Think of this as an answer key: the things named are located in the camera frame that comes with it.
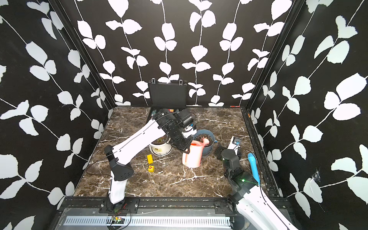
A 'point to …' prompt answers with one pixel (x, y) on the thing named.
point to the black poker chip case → (170, 95)
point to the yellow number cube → (151, 168)
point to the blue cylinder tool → (254, 165)
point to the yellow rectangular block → (150, 159)
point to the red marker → (235, 106)
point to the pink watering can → (193, 159)
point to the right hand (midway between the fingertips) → (224, 142)
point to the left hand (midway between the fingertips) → (189, 150)
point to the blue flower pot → (199, 136)
